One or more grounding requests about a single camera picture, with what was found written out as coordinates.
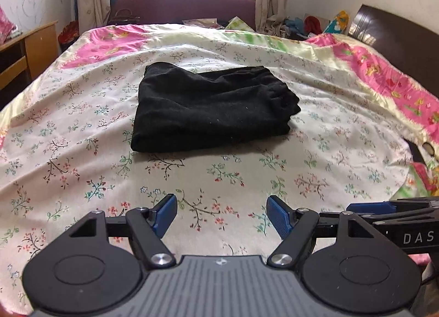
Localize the wooden desk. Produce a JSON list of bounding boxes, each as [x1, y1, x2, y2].
[[0, 21, 59, 108]]

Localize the dark red headboard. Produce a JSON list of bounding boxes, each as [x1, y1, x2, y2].
[[108, 0, 255, 28]]

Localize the cream pink quilt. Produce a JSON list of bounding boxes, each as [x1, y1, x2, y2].
[[1, 24, 438, 214]]

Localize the pile of colourful clothes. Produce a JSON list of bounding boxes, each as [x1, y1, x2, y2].
[[263, 10, 350, 41]]

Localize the black pants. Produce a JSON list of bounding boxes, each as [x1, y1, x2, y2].
[[131, 62, 301, 153]]

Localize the floral white bed sheet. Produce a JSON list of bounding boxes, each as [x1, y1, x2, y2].
[[1, 36, 415, 313]]

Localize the pink floral bag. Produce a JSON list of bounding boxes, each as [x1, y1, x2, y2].
[[0, 8, 16, 44]]

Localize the dark brown wooden board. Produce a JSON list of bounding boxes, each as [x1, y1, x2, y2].
[[348, 4, 439, 96]]

